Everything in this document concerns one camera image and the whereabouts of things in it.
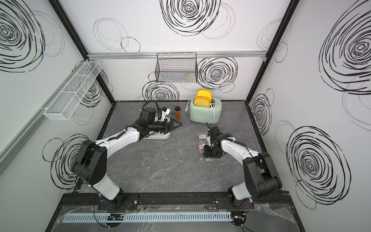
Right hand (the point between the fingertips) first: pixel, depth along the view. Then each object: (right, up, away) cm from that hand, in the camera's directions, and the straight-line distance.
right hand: (207, 155), depth 87 cm
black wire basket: (-22, +66, +36) cm, 78 cm away
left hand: (-18, +18, -5) cm, 26 cm away
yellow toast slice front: (-4, +34, +5) cm, 34 cm away
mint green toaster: (-1, +25, +7) cm, 26 cm away
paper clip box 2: (-4, +5, +5) cm, 8 cm away
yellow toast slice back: (0, +39, +9) cm, 40 cm away
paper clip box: (-2, +10, +9) cm, 13 cm away
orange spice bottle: (-19, +26, +16) cm, 36 cm away
